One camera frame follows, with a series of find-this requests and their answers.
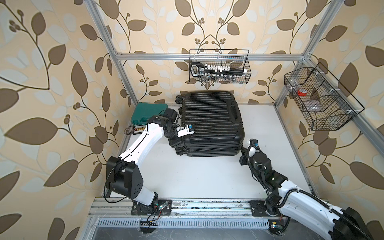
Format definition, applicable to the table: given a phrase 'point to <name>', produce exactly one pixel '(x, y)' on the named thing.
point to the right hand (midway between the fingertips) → (241, 148)
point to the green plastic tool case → (143, 110)
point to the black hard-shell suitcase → (215, 116)
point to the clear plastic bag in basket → (313, 105)
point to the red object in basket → (302, 92)
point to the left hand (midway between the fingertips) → (177, 136)
